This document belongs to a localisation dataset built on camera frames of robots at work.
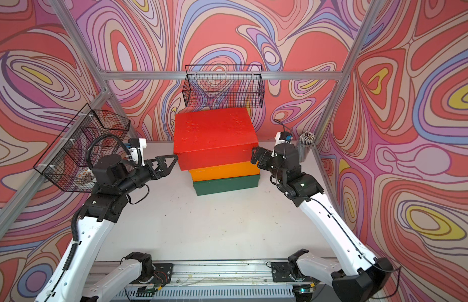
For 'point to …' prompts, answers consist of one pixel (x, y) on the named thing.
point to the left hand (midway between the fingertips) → (173, 159)
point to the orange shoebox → (225, 172)
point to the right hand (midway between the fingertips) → (261, 156)
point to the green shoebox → (226, 184)
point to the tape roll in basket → (87, 175)
